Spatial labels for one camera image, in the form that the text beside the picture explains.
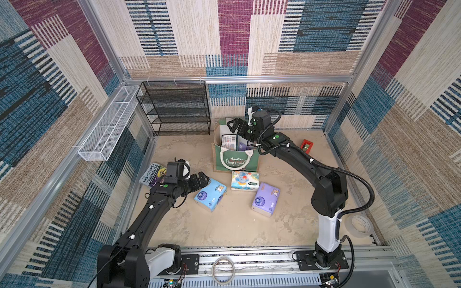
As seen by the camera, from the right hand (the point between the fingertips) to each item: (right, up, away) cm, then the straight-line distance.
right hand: (235, 128), depth 85 cm
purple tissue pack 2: (+14, -33, 0) cm, 36 cm away
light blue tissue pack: (-12, -32, +2) cm, 35 cm away
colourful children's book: (-45, -23, +14) cm, 53 cm away
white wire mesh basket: (-53, -7, -14) cm, 55 cm away
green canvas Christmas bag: (-5, -15, +7) cm, 17 cm away
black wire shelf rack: (-35, +15, +24) cm, 45 cm away
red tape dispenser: (+41, -8, +19) cm, 46 cm away
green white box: (-3, -6, +11) cm, 13 cm away
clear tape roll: (+56, -44, -2) cm, 71 cm away
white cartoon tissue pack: (+6, -26, +6) cm, 27 cm away
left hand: (-15, -24, -2) cm, 29 cm away
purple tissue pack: (+4, -8, +14) cm, 17 cm away
